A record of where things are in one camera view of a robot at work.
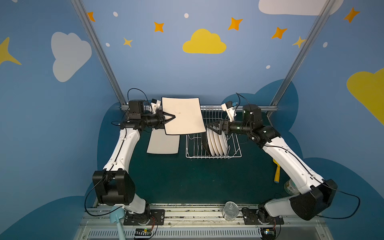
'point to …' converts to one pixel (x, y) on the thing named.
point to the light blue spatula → (116, 213)
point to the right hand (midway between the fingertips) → (213, 123)
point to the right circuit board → (268, 233)
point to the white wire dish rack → (194, 148)
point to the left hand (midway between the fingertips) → (174, 116)
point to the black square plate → (205, 143)
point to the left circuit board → (142, 232)
